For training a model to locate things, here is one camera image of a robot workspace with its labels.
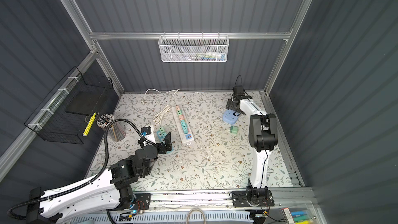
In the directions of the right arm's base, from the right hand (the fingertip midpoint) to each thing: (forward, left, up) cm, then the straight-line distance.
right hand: (237, 107), depth 103 cm
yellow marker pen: (-28, +74, +23) cm, 82 cm away
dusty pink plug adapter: (-9, +37, +2) cm, 38 cm away
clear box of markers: (-58, -21, -6) cm, 62 cm away
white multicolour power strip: (-19, +34, -3) cm, 38 cm away
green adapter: (-4, +39, +2) cm, 39 cm away
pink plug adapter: (-1, +40, +1) cm, 40 cm away
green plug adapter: (-14, +4, -5) cm, 15 cm away
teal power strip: (-36, +40, +23) cm, 58 cm away
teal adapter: (-17, +34, +1) cm, 38 cm away
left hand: (-29, +42, +16) cm, 54 cm away
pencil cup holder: (-20, +73, +5) cm, 76 cm away
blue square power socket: (-6, +6, -4) cm, 9 cm away
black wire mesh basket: (-24, +87, +23) cm, 93 cm away
